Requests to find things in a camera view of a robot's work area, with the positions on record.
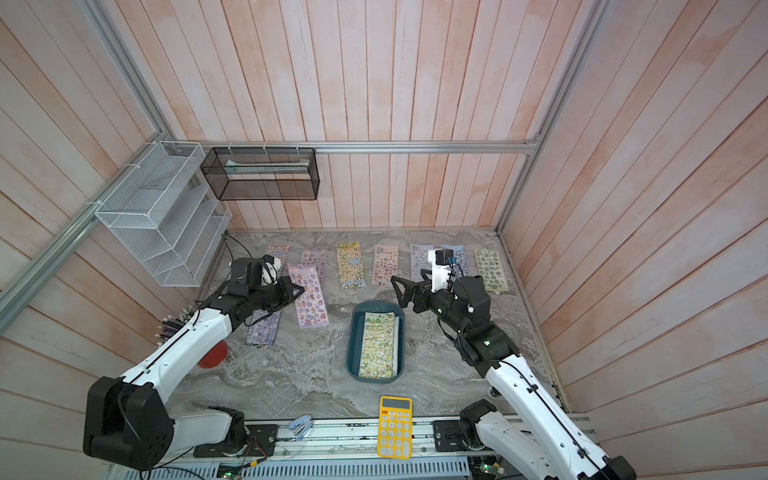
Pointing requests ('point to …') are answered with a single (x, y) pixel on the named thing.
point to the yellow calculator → (395, 427)
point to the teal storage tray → (355, 326)
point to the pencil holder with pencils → (172, 323)
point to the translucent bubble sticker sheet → (419, 260)
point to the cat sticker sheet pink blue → (279, 250)
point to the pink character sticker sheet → (311, 304)
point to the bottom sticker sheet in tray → (385, 264)
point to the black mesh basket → (263, 173)
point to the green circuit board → (487, 465)
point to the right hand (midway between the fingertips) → (406, 274)
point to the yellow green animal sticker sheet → (379, 354)
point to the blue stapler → (301, 425)
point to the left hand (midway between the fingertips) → (305, 293)
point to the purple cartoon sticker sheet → (263, 333)
